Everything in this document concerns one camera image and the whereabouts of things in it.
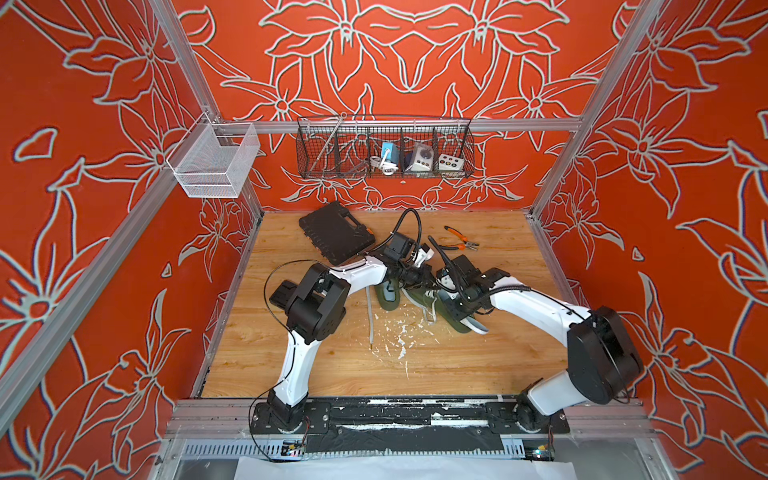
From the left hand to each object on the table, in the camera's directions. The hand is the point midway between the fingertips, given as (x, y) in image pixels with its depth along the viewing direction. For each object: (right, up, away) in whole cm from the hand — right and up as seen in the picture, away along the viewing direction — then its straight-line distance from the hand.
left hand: (441, 285), depth 88 cm
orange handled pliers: (+12, +11, +19) cm, 25 cm away
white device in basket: (-5, +39, +2) cm, 40 cm away
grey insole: (+6, -9, -9) cm, 14 cm away
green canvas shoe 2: (-3, -4, -2) cm, 6 cm away
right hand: (+2, -7, -1) cm, 7 cm away
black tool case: (-34, +16, +20) cm, 43 cm away
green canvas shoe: (-16, -4, +5) cm, 17 cm away
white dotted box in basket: (+3, +39, +7) cm, 40 cm away
